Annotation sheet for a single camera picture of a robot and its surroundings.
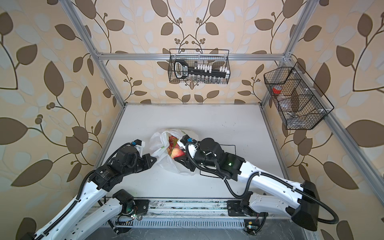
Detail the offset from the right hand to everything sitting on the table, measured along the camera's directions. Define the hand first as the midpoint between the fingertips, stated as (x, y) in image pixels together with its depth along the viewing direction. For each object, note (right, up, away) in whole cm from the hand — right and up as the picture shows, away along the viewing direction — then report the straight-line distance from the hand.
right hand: (177, 156), depth 66 cm
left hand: (-11, -3, +8) cm, 14 cm away
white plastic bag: (-13, +2, +17) cm, 21 cm away
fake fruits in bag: (-2, +4, -2) cm, 4 cm away
